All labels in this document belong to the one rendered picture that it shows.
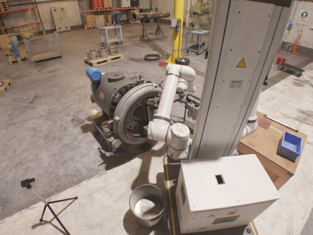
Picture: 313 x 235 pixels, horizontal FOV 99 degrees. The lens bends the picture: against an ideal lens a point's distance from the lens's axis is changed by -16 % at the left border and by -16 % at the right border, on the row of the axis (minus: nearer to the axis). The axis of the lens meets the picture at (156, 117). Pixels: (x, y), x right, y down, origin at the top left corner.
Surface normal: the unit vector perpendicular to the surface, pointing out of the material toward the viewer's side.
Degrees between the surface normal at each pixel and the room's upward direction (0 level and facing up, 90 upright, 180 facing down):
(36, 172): 0
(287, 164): 0
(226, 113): 90
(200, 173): 0
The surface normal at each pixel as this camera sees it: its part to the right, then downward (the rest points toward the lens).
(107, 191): 0.00, -0.79
